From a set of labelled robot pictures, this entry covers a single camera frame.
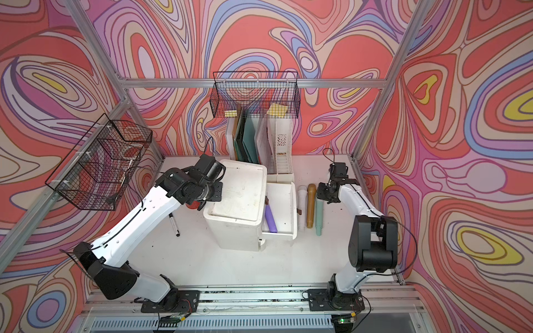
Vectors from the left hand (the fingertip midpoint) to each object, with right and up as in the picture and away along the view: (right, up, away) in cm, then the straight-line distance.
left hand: (218, 192), depth 75 cm
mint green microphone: (+41, -13, +19) cm, 47 cm away
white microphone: (+34, -9, +21) cm, 41 cm away
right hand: (+43, -5, +18) cm, 47 cm away
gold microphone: (+40, -3, +27) cm, 48 cm away
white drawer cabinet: (+8, -9, -8) cm, 14 cm away
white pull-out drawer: (+24, -10, +16) cm, 30 cm away
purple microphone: (+19, -11, +9) cm, 24 cm away
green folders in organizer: (+8, +19, +13) cm, 24 cm away
